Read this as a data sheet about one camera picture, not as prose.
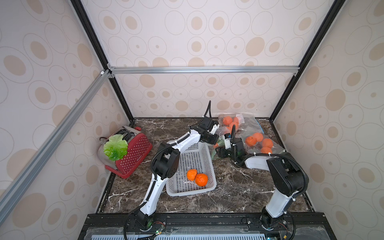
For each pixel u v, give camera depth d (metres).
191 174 0.83
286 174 0.49
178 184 0.86
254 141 1.00
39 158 0.50
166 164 0.58
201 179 0.81
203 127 0.79
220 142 0.95
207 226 0.73
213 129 0.87
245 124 1.17
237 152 0.76
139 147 0.88
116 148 0.78
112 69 0.90
